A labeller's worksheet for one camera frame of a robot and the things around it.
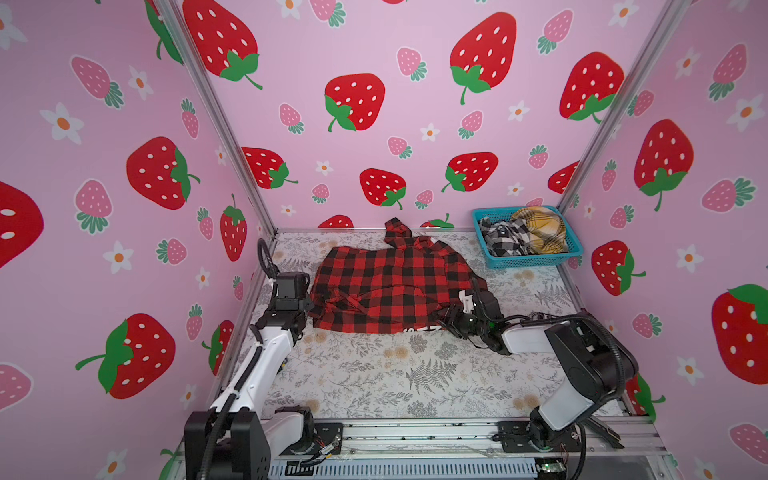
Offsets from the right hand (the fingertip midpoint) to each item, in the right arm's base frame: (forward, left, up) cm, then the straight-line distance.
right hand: (434, 316), depth 91 cm
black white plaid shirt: (+33, -25, +4) cm, 41 cm away
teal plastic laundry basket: (+46, -25, +5) cm, 53 cm away
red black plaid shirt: (+15, +9, -4) cm, 18 cm away
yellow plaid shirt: (+37, -40, +5) cm, 54 cm away
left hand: (-4, +41, +11) cm, 43 cm away
